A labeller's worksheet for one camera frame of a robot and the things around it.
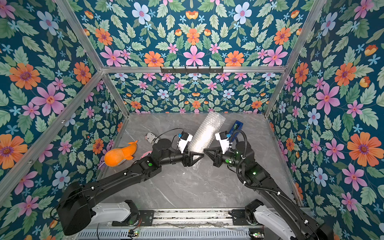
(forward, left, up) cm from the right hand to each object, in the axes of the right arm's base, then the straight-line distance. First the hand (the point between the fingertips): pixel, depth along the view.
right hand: (208, 147), depth 68 cm
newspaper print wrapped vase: (+22, +39, -24) cm, 51 cm away
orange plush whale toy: (+4, +56, -19) cm, 59 cm away
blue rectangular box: (+33, -21, -22) cm, 45 cm away
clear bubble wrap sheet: (+3, +2, +3) cm, 5 cm away
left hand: (-2, +2, -3) cm, 4 cm away
